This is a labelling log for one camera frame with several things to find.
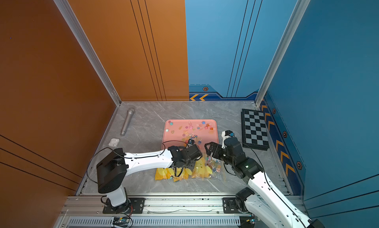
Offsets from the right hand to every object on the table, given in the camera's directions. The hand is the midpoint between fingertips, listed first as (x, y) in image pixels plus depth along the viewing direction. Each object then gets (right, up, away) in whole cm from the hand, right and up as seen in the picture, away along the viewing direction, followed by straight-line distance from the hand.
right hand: (210, 147), depth 76 cm
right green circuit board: (+17, -34, -7) cm, 39 cm away
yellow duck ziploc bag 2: (-14, -12, -6) cm, 19 cm away
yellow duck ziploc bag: (-24, -15, +4) cm, 28 cm away
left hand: (-9, -9, +8) cm, 15 cm away
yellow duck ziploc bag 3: (-2, -12, +5) cm, 13 cm away
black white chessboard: (+32, +7, +23) cm, 40 cm away
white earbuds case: (-61, -1, +20) cm, 65 cm away
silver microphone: (-57, +18, +33) cm, 68 cm away
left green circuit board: (-43, -35, -5) cm, 56 cm away
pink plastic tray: (-20, +5, +26) cm, 33 cm away
